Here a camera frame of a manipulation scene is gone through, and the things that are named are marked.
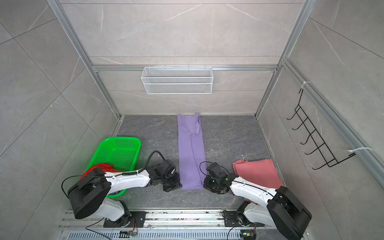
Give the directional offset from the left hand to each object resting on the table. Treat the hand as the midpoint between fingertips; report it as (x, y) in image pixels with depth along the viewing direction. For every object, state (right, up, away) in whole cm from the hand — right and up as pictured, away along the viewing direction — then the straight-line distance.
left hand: (184, 183), depth 83 cm
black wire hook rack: (+62, +28, -16) cm, 70 cm away
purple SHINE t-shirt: (+4, +7, +10) cm, 13 cm away
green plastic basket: (-42, +15, +14) cm, 46 cm away
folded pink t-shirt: (+45, +5, +2) cm, 46 cm away
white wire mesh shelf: (-6, +64, +18) cm, 67 cm away
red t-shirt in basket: (-48, +7, +5) cm, 49 cm away
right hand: (+11, -1, +2) cm, 11 cm away
